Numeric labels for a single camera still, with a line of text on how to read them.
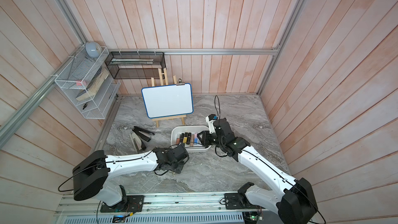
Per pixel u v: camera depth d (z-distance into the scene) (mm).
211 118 715
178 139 952
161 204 745
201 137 769
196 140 929
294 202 386
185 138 949
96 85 813
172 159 636
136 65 1038
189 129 988
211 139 683
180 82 880
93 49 817
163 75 905
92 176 423
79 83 688
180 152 652
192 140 933
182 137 954
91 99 779
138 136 954
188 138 947
